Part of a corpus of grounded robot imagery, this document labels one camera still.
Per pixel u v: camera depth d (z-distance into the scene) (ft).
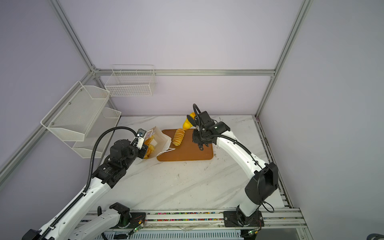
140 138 2.04
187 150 2.40
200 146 2.40
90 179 1.55
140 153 2.16
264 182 1.38
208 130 1.88
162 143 3.02
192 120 2.77
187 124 2.79
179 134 3.43
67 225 1.31
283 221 2.42
